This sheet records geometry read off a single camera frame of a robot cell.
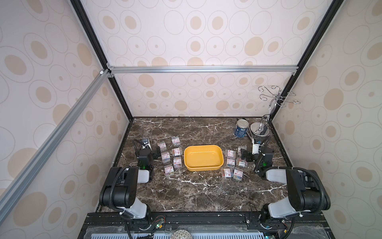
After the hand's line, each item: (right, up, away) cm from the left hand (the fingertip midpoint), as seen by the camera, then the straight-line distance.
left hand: (153, 144), depth 93 cm
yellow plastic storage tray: (+33, -9, +3) cm, 35 cm away
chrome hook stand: (+89, +32, +17) cm, 96 cm away
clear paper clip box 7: (+49, -7, +4) cm, 50 cm away
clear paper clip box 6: (+10, -16, -3) cm, 19 cm away
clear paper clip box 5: (+8, -9, +2) cm, 12 cm away
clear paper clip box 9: (+55, -12, -1) cm, 57 cm away
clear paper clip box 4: (+15, -11, -1) cm, 19 cm away
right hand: (+65, -4, +1) cm, 65 cm away
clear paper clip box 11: (+61, -3, +10) cm, 62 cm away
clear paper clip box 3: (+15, -6, +5) cm, 16 cm away
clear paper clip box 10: (+45, -17, -5) cm, 49 cm away
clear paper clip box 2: (+13, +1, +10) cm, 17 cm away
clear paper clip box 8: (+48, -12, -1) cm, 50 cm away
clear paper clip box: (+4, -2, +7) cm, 9 cm away
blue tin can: (+58, +10, +9) cm, 60 cm away
